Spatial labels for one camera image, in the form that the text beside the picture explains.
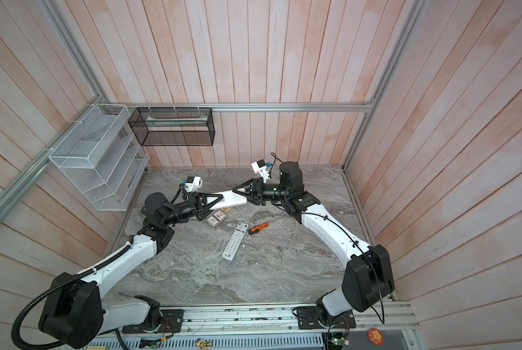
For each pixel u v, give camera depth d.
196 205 0.63
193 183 0.70
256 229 0.94
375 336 0.70
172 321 0.74
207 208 0.66
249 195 0.65
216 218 0.98
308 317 0.73
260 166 0.69
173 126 1.05
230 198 0.69
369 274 0.42
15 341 0.37
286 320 0.76
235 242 0.90
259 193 0.63
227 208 0.69
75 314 0.40
